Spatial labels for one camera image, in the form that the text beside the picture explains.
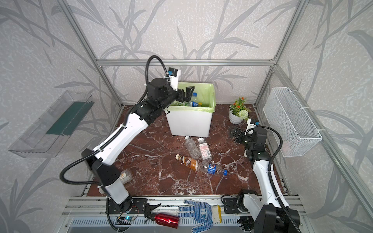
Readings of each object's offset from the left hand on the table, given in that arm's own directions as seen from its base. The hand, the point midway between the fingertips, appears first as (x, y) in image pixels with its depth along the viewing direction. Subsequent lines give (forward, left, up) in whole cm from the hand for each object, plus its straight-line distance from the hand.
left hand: (187, 79), depth 68 cm
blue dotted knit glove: (-49, -9, -43) cm, 66 cm away
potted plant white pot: (+8, -34, -32) cm, 47 cm away
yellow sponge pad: (-49, -15, -43) cm, 67 cm away
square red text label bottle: (-18, -10, -41) cm, 46 cm away
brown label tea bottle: (-25, -1, -40) cm, 47 cm away
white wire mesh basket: (-23, -47, -10) cm, 53 cm away
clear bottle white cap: (-14, -3, -43) cm, 46 cm away
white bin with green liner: (-5, -1, -24) cm, 25 cm away
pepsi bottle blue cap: (-27, -12, -44) cm, 53 cm away
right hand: (-9, -27, -25) cm, 38 cm away
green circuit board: (-52, +31, -47) cm, 77 cm away
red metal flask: (-53, +8, -40) cm, 67 cm away
